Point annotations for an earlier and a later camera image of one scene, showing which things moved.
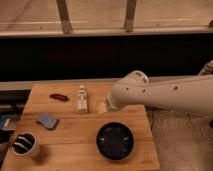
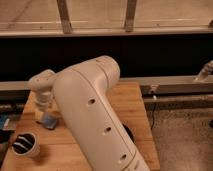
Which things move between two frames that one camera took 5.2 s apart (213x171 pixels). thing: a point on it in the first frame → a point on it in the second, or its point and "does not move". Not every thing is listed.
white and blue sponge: [45, 120] does not move
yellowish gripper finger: [101, 108] → [39, 115]
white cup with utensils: [26, 145] does not move
